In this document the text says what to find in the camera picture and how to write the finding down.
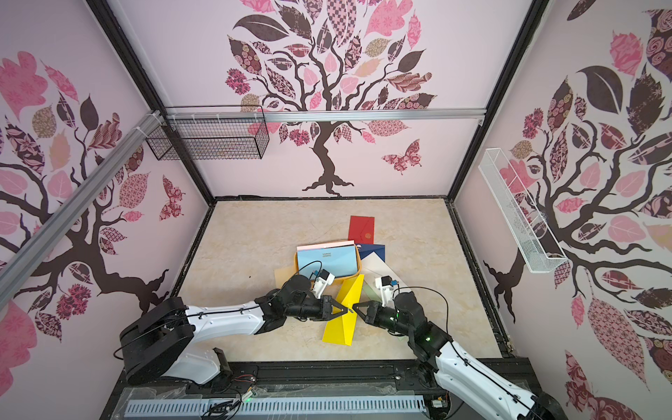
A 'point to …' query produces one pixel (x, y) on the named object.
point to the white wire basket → (539, 246)
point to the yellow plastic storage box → (332, 290)
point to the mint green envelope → (370, 293)
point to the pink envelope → (338, 244)
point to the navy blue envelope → (367, 249)
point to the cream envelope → (283, 276)
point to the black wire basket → (234, 132)
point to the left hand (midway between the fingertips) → (345, 317)
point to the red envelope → (361, 229)
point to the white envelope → (372, 267)
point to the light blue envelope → (340, 262)
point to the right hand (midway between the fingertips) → (352, 311)
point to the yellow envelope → (341, 331)
